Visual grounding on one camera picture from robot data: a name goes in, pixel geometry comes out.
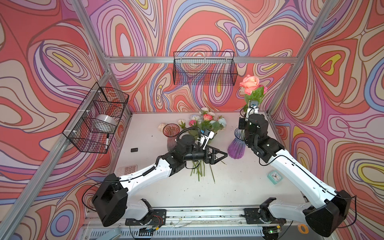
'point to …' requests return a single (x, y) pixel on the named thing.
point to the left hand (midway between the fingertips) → (224, 154)
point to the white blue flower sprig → (207, 123)
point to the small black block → (134, 149)
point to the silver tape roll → (107, 119)
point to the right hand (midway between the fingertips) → (249, 115)
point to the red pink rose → (207, 117)
